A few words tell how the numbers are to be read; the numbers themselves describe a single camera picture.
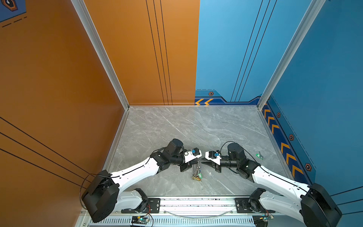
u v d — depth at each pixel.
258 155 0.92
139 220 0.71
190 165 0.68
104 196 0.41
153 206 0.74
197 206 0.76
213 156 0.63
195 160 0.74
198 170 0.77
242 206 0.72
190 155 0.67
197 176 0.78
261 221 0.70
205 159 0.66
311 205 0.40
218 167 0.67
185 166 0.69
